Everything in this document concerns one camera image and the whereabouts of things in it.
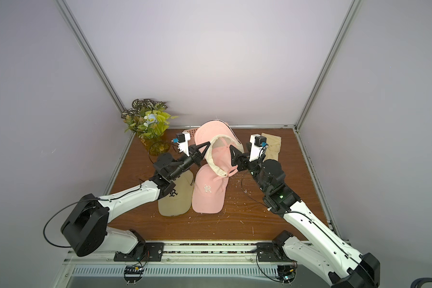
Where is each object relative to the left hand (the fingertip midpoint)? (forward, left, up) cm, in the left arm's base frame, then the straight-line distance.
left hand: (210, 144), depth 71 cm
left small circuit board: (-40, +32, -36) cm, 63 cm away
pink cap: (+3, -1, 0) cm, 3 cm away
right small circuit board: (-39, -31, -34) cm, 61 cm away
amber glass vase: (+19, +35, -25) cm, 47 cm away
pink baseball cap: (-8, +2, -25) cm, 27 cm away
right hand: (-2, -11, +4) cm, 12 cm away
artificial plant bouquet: (+24, +36, -8) cm, 44 cm away
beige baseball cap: (-12, +17, -31) cm, 37 cm away
